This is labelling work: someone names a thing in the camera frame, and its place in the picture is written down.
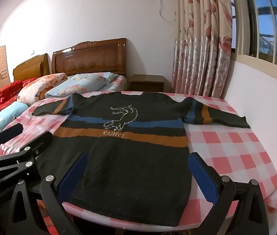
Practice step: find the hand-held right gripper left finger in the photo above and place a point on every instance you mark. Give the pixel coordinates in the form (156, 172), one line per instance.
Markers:
(71, 178)

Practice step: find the light blue pillow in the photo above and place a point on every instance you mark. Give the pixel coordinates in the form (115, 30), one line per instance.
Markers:
(4, 117)

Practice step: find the pink floral curtain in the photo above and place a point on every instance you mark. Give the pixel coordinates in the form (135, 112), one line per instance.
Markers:
(199, 39)

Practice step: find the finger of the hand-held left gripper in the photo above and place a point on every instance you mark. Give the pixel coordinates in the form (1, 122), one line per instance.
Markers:
(38, 142)
(7, 132)

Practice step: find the window with cream frame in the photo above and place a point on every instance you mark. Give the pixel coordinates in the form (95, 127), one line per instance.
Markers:
(265, 19)

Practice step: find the light blue floral quilt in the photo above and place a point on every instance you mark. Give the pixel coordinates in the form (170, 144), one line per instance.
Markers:
(79, 84)

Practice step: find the dark striped knit sweater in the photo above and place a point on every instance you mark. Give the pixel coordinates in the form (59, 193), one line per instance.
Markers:
(128, 156)

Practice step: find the large carved wooden headboard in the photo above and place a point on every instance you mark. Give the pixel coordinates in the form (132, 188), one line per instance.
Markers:
(89, 58)

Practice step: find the small wooden headboard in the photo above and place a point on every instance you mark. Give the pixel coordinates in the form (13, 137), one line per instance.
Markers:
(31, 68)

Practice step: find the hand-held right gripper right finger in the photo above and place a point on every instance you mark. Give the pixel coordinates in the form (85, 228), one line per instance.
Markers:
(202, 178)

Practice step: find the pink checked bed sheet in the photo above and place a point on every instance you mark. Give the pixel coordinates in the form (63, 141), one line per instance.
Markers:
(226, 149)

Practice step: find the orange floral pillow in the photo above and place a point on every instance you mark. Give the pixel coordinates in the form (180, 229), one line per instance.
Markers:
(38, 87)

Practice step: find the wooden nightstand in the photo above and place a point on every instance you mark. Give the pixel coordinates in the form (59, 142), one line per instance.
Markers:
(148, 83)

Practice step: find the red blanket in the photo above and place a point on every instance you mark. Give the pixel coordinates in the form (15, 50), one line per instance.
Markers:
(1, 98)

